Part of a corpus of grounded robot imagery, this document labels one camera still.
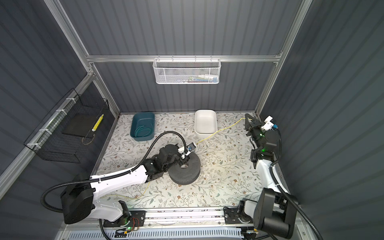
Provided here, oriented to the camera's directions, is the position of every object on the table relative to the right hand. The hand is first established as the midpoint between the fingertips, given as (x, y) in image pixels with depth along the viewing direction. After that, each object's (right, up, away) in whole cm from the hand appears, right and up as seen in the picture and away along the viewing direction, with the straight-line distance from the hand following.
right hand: (247, 115), depth 73 cm
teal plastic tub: (-63, 0, +44) cm, 77 cm away
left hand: (-29, -16, +6) cm, 34 cm away
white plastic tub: (-18, -3, +39) cm, 43 cm away
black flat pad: (-83, -5, +2) cm, 84 cm away
